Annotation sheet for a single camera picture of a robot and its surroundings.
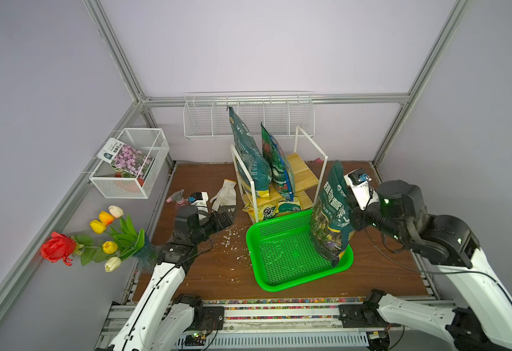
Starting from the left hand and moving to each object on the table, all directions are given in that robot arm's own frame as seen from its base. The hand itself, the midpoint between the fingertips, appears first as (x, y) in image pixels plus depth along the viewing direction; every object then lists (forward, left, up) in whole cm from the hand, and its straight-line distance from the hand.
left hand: (230, 212), depth 76 cm
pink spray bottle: (+11, +21, -4) cm, 24 cm away
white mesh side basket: (+5, +35, +13) cm, 38 cm away
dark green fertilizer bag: (+9, -10, +14) cm, 19 cm away
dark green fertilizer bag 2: (-9, -32, +6) cm, 34 cm away
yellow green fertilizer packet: (+10, -22, -15) cm, 28 cm away
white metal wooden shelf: (+16, -29, -16) cm, 37 cm away
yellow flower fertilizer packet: (+10, -13, -17) cm, 23 cm away
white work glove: (+22, +5, -21) cm, 30 cm away
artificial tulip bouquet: (-8, +34, -2) cm, 35 cm away
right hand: (-7, -35, +16) cm, 39 cm away
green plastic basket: (-8, -19, -22) cm, 30 cm away
